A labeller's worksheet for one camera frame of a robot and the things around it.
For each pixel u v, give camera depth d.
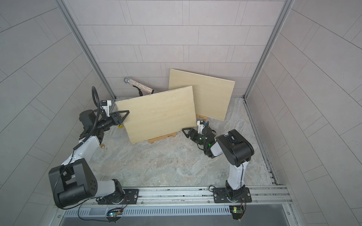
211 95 0.91
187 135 0.81
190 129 0.82
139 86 0.95
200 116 0.99
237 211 0.68
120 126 0.77
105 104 0.71
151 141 0.88
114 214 0.63
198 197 0.73
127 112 0.76
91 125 0.62
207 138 0.72
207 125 0.86
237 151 0.49
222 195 0.72
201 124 0.86
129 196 0.71
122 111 0.74
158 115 0.82
